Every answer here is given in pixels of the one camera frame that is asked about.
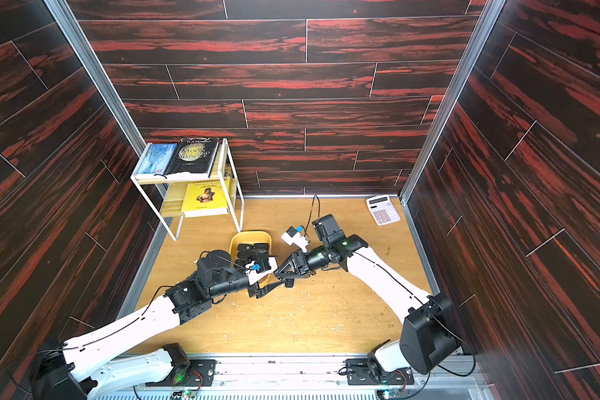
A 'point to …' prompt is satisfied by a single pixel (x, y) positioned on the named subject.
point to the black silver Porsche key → (260, 247)
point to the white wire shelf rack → (172, 197)
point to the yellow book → (206, 197)
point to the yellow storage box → (244, 237)
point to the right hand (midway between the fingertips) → (282, 273)
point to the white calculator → (383, 210)
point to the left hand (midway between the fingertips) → (279, 267)
